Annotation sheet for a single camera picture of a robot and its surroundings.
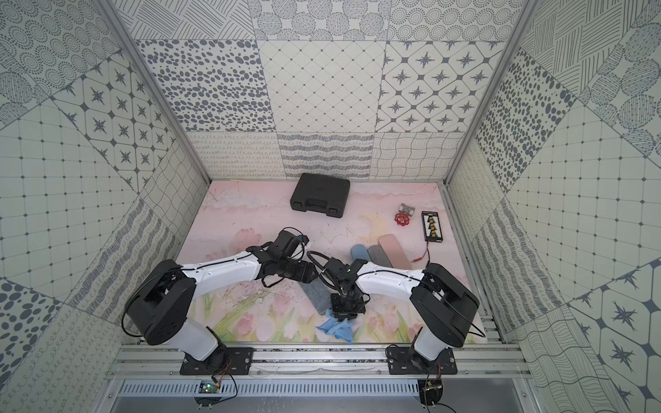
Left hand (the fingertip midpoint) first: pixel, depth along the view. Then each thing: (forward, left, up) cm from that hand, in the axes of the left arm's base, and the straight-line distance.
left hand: (317, 276), depth 86 cm
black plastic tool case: (+40, +2, -2) cm, 41 cm away
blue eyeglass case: (+12, -15, -4) cm, 20 cm away
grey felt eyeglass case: (+9, -22, -2) cm, 24 cm away
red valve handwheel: (+27, -33, -2) cm, 42 cm away
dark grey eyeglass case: (-5, -1, -3) cm, 6 cm away
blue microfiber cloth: (-16, -8, -1) cm, 18 cm away
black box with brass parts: (+25, -45, -4) cm, 52 cm away
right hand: (-12, -9, -4) cm, 16 cm away
